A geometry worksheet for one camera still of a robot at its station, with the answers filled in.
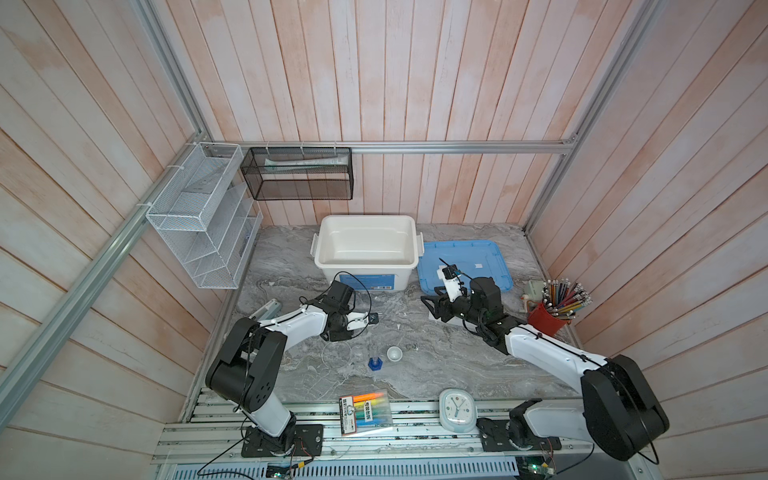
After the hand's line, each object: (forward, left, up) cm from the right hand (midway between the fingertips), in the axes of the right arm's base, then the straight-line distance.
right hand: (429, 292), depth 86 cm
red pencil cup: (-6, -33, -5) cm, 34 cm away
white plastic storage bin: (+25, +18, -12) cm, 33 cm away
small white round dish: (-14, +10, -13) cm, 21 cm away
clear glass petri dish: (-14, +27, -13) cm, 33 cm away
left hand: (-5, +26, -13) cm, 29 cm away
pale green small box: (+9, -37, -10) cm, 39 cm away
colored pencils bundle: (0, -39, -2) cm, 39 cm away
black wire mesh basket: (+38, +49, +14) cm, 64 cm away
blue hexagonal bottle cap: (-17, +16, -13) cm, 26 cm away
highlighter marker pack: (-30, +18, -12) cm, 37 cm away
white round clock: (-29, -7, -12) cm, 32 cm away
